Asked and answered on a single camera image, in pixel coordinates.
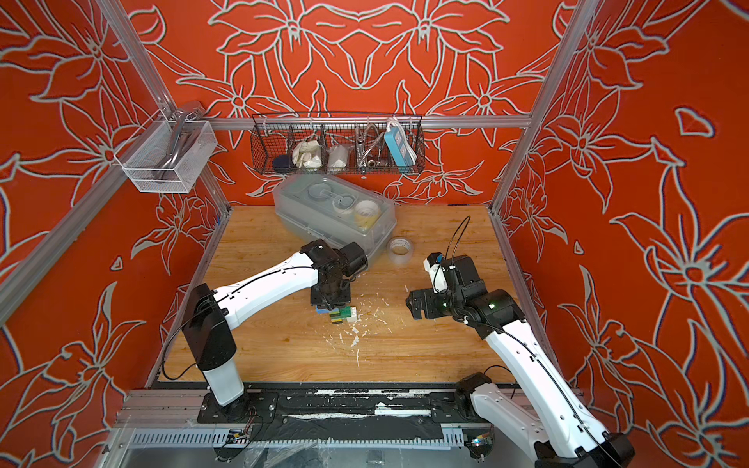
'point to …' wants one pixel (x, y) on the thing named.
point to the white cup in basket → (337, 156)
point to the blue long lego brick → (322, 310)
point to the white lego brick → (353, 318)
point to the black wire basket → (337, 143)
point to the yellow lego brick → (336, 320)
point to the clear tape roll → (400, 251)
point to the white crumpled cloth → (307, 154)
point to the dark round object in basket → (282, 164)
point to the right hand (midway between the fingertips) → (417, 298)
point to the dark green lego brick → (345, 312)
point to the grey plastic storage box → (328, 208)
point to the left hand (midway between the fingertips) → (342, 305)
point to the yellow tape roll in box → (366, 214)
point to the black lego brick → (335, 316)
